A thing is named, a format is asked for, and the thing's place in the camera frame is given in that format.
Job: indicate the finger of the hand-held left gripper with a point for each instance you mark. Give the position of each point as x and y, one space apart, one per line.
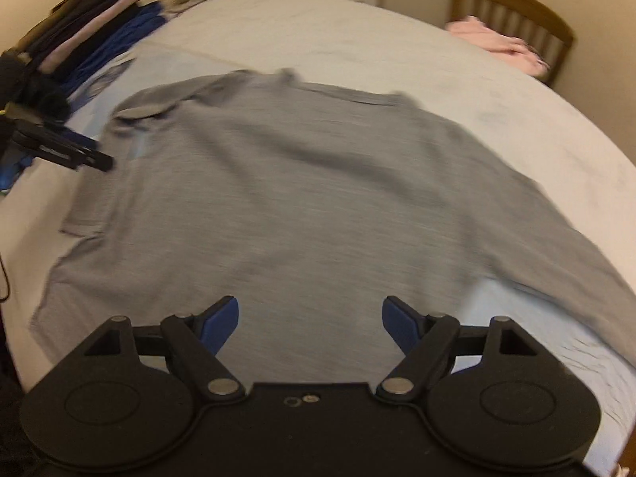
74 140
74 156

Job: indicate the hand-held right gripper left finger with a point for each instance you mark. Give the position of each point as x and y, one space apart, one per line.
219 327

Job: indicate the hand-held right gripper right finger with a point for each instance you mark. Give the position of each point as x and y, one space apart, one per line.
399 327

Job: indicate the grey shirt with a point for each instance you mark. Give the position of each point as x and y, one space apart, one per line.
298 184

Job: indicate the black fuzzy cloth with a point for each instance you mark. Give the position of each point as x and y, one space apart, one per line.
47 97

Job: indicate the blue folded garment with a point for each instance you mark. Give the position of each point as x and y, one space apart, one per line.
114 39

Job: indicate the pale pink folded garment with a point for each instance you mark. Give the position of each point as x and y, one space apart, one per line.
94 25

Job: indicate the black folded garment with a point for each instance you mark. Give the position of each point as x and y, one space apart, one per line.
74 17

